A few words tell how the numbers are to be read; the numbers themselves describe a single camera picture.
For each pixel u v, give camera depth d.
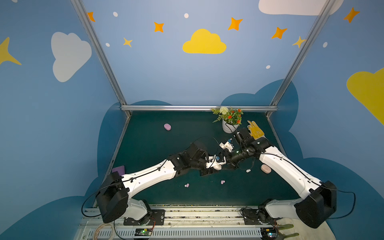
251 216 0.75
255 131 1.11
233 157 0.66
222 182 0.86
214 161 0.60
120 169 0.89
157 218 0.74
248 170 0.91
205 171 0.66
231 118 1.01
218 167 0.71
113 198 0.40
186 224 0.74
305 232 0.70
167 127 1.11
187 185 0.84
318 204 0.40
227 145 0.74
